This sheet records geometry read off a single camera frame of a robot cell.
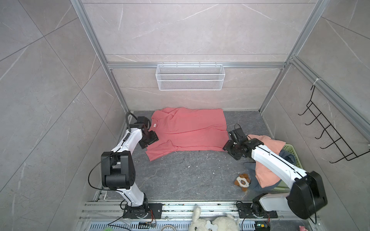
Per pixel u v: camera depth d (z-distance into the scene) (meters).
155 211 0.73
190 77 1.01
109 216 0.73
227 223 0.63
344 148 0.60
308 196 0.40
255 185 0.80
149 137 0.82
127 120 0.68
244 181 0.80
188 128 1.10
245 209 0.74
